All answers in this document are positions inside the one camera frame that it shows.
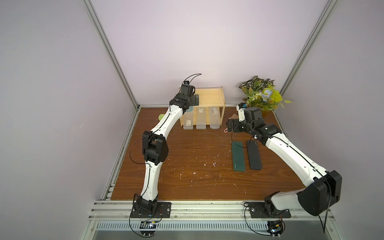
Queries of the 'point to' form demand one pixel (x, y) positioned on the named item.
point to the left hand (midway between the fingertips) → (192, 95)
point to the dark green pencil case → (238, 156)
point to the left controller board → (148, 228)
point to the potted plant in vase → (260, 94)
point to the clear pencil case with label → (188, 124)
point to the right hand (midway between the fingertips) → (235, 118)
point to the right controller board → (276, 228)
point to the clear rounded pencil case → (214, 118)
